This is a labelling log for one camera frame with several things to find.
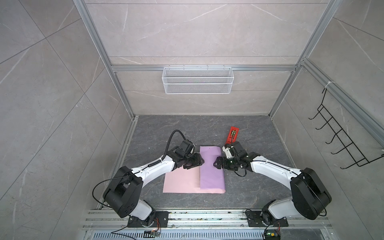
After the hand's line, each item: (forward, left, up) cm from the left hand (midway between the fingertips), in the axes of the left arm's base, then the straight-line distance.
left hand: (202, 159), depth 85 cm
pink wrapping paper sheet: (-10, 0, -5) cm, 11 cm away
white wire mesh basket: (+52, 0, +19) cm, 55 cm away
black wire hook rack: (-14, -62, +24) cm, 68 cm away
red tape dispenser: (+19, -23, -4) cm, 30 cm away
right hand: (-1, -10, -4) cm, 11 cm away
